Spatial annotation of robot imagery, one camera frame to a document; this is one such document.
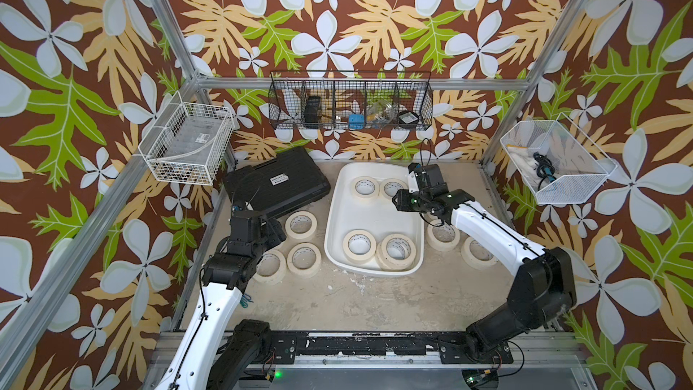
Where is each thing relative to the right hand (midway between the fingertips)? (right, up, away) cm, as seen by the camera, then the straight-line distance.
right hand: (395, 197), depth 87 cm
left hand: (-38, -8, -10) cm, 40 cm away
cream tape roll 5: (-33, -11, +12) cm, 37 cm away
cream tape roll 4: (-12, -18, +7) cm, 22 cm away
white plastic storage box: (-3, -8, +15) cm, 18 cm away
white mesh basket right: (+49, +12, -5) cm, 51 cm away
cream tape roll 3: (+1, -19, +6) cm, 20 cm away
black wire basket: (-15, +36, +10) cm, 40 cm away
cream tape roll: (-8, +3, +24) cm, 26 cm away
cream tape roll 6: (-31, -21, +4) cm, 38 cm away
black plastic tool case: (-44, +5, +17) cm, 47 cm away
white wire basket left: (-64, +17, -6) cm, 67 cm away
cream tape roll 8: (+20, -15, +9) cm, 26 cm away
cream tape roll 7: (-41, -23, +2) cm, 48 cm away
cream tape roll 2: (+1, +3, +21) cm, 21 cm away
